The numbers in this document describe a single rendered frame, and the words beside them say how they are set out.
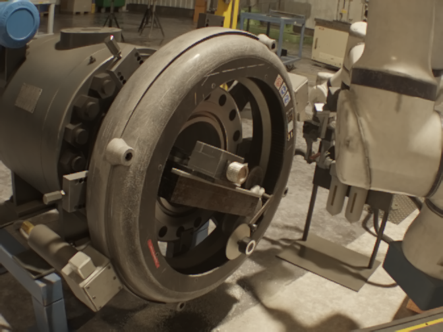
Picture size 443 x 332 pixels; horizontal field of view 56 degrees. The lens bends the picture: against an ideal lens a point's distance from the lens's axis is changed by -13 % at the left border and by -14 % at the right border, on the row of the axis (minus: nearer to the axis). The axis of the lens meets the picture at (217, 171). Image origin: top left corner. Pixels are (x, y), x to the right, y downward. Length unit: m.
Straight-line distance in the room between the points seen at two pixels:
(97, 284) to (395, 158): 0.67
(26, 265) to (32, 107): 0.48
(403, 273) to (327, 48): 7.11
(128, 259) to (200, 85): 0.41
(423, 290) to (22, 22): 1.33
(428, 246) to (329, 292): 1.12
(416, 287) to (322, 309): 1.00
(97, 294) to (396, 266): 0.64
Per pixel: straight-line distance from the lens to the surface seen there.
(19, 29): 1.51
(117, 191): 0.94
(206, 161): 1.03
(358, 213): 1.93
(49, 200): 0.98
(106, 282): 1.04
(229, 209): 1.21
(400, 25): 0.72
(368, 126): 0.69
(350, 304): 1.85
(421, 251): 0.82
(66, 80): 1.31
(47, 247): 1.15
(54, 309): 1.45
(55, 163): 1.27
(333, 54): 7.76
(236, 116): 1.37
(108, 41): 0.97
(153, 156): 0.95
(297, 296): 1.83
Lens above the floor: 1.07
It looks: 22 degrees down
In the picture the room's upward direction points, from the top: 6 degrees clockwise
